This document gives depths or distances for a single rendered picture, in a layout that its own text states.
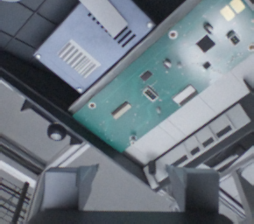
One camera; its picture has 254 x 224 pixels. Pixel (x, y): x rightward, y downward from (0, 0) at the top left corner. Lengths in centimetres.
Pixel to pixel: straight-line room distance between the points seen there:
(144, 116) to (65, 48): 8
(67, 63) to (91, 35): 3
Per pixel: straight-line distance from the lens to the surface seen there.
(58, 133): 76
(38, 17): 26
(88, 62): 26
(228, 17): 24
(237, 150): 283
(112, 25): 24
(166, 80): 25
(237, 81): 28
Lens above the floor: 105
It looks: 23 degrees up
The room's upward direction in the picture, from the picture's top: 130 degrees counter-clockwise
